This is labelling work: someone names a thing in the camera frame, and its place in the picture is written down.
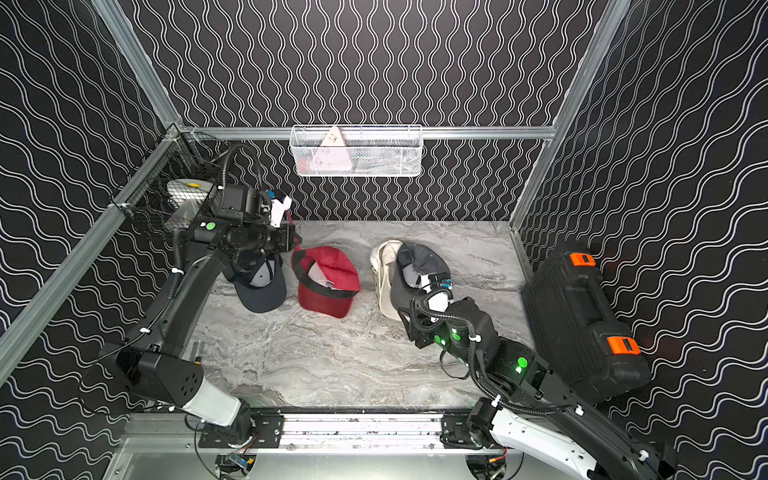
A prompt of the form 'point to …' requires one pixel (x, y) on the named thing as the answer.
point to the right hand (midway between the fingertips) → (409, 304)
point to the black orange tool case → (581, 341)
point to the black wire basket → (142, 196)
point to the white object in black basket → (186, 196)
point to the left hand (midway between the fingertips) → (298, 232)
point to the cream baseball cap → (379, 263)
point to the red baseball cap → (326, 279)
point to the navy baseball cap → (259, 281)
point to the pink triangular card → (332, 155)
